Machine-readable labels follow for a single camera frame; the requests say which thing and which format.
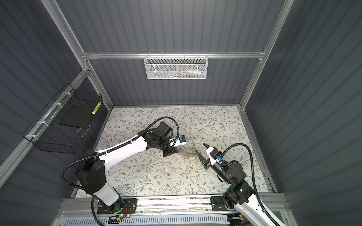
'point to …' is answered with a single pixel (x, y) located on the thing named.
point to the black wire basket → (62, 126)
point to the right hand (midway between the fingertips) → (203, 148)
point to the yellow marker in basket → (97, 106)
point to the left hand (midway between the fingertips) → (177, 149)
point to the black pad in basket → (78, 116)
